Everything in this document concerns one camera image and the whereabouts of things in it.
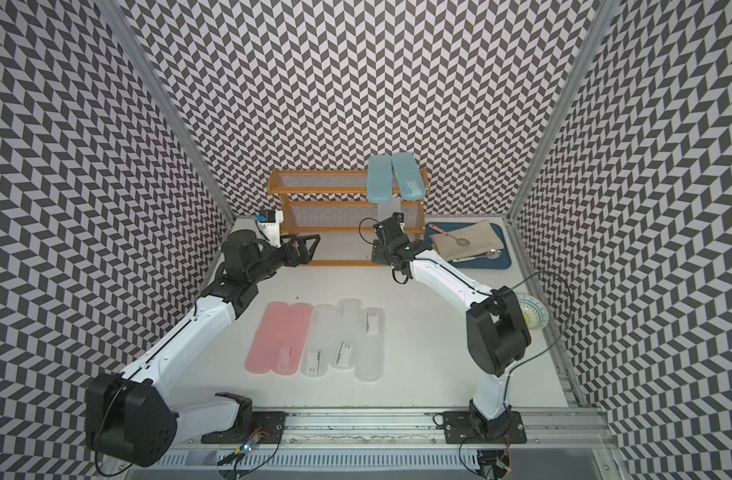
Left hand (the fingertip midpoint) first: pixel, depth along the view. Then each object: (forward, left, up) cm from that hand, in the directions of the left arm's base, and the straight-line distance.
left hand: (308, 239), depth 78 cm
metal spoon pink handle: (+19, -48, -24) cm, 58 cm away
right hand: (+4, -22, -12) cm, 25 cm away
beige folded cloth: (+23, -57, -25) cm, 67 cm away
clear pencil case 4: (-18, -16, -27) cm, 36 cm away
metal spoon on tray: (+13, -58, -24) cm, 64 cm away
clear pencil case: (+16, -21, -5) cm, 27 cm away
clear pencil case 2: (-20, -1, -25) cm, 32 cm away
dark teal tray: (+10, -61, -24) cm, 66 cm away
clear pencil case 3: (-15, -8, -27) cm, 32 cm away
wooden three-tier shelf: (+37, -1, -23) cm, 44 cm away
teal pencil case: (+21, -28, +3) cm, 36 cm away
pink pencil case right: (-16, +7, -27) cm, 33 cm away
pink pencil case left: (-17, +14, -26) cm, 34 cm away
